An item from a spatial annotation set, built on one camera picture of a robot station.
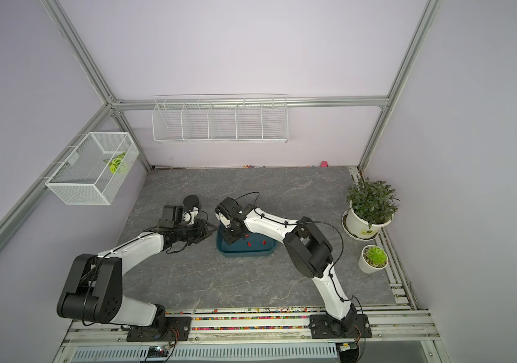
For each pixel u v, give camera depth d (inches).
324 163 48.8
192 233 30.9
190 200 40.4
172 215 28.5
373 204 32.1
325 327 29.1
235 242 33.1
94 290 17.2
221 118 39.0
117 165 32.1
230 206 29.2
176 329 28.9
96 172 32.6
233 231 31.0
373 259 31.1
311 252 20.7
